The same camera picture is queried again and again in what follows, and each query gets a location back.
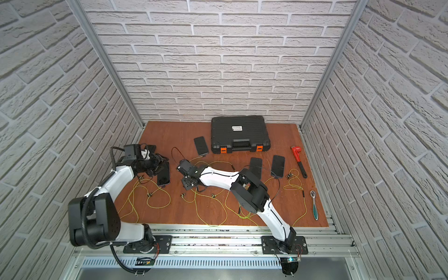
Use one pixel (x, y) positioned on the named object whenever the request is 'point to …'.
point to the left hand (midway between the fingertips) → (168, 158)
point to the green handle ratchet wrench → (315, 209)
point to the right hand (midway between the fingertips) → (191, 180)
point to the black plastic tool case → (239, 133)
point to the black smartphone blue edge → (277, 166)
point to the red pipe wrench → (296, 149)
